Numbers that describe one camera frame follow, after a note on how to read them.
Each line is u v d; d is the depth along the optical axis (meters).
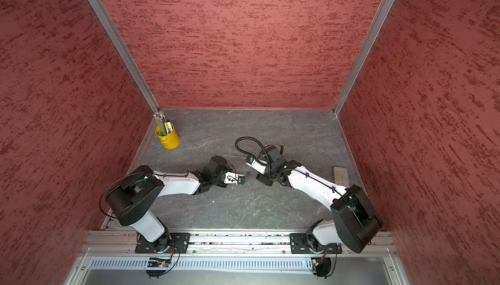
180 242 0.74
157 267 0.72
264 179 0.76
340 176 0.90
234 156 1.01
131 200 0.46
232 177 0.80
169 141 0.97
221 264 0.77
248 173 0.93
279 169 0.65
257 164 0.76
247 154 0.73
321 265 0.69
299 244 0.73
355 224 0.42
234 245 0.76
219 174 0.75
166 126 0.98
